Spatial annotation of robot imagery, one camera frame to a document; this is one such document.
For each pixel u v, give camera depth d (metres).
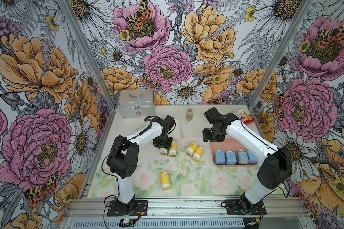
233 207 0.74
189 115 1.12
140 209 0.73
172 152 0.87
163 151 0.89
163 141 0.77
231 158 0.85
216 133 0.70
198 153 0.87
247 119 1.08
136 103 1.06
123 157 0.50
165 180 0.78
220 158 0.85
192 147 0.89
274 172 0.44
